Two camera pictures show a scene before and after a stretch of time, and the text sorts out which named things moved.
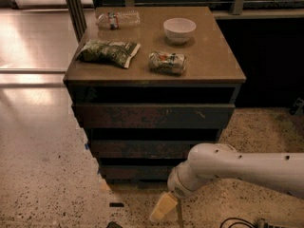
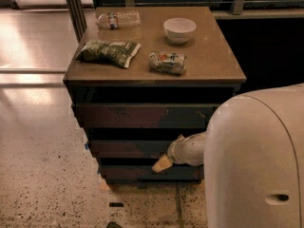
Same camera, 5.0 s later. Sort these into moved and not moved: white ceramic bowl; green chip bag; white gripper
Moved: white gripper
Not moved: white ceramic bowl; green chip bag
